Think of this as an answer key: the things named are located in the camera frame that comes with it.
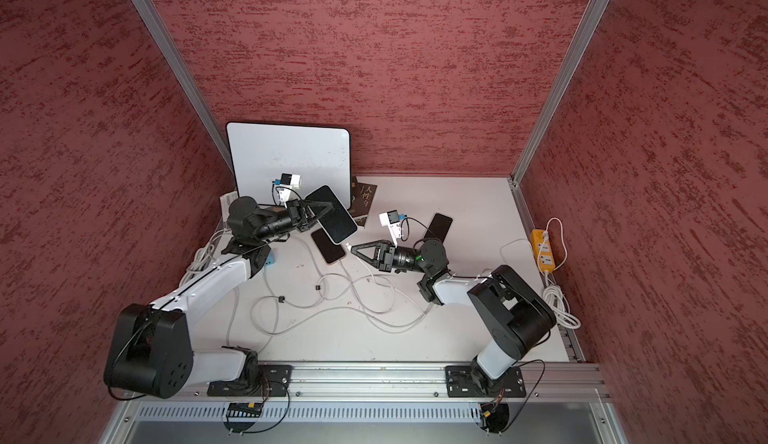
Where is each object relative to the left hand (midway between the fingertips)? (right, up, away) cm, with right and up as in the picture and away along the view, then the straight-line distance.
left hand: (331, 211), depth 72 cm
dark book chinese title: (+3, +3, +40) cm, 41 cm away
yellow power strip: (+64, -14, +22) cm, 69 cm away
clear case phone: (0, -1, -1) cm, 1 cm away
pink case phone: (-6, -14, +26) cm, 30 cm away
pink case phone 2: (+32, -7, +31) cm, 45 cm away
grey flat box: (-49, +2, +38) cm, 62 cm away
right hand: (+5, -11, -1) cm, 12 cm away
